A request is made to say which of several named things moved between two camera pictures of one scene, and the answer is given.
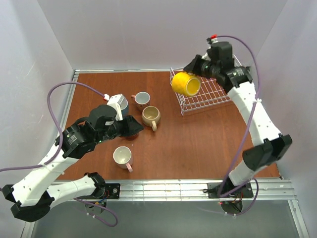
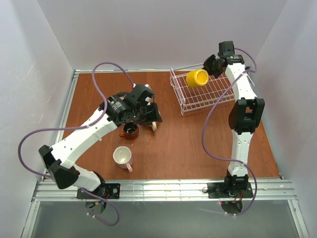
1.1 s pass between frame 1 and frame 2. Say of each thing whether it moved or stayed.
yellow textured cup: moved
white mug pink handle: stayed
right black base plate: stayed
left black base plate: stayed
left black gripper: moved
